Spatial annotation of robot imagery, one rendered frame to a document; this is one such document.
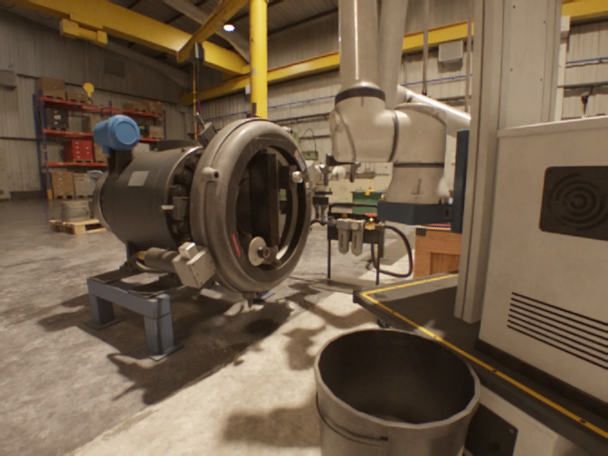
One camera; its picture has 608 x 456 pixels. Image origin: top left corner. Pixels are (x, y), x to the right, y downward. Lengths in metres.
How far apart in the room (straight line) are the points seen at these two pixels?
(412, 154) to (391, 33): 0.48
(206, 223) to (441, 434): 0.85
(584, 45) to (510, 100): 11.46
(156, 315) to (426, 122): 1.21
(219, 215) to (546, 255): 0.89
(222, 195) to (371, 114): 0.54
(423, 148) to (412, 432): 0.68
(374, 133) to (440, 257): 1.05
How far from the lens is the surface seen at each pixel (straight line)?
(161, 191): 1.38
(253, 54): 5.37
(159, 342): 1.43
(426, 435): 0.56
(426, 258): 1.76
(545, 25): 1.22
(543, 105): 1.16
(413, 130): 0.90
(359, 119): 0.87
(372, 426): 0.55
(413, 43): 12.38
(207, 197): 1.05
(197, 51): 7.80
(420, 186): 0.90
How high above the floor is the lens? 0.73
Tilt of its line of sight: 9 degrees down
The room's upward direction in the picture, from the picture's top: straight up
